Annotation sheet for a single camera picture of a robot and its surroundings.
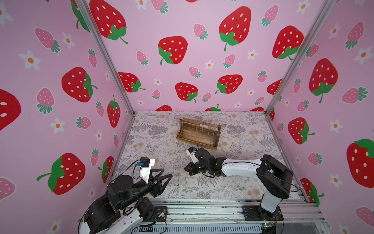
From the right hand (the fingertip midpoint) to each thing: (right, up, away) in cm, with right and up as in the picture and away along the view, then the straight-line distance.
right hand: (185, 166), depth 84 cm
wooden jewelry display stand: (+13, +17, +23) cm, 32 cm away
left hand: (-6, +4, -24) cm, 25 cm away
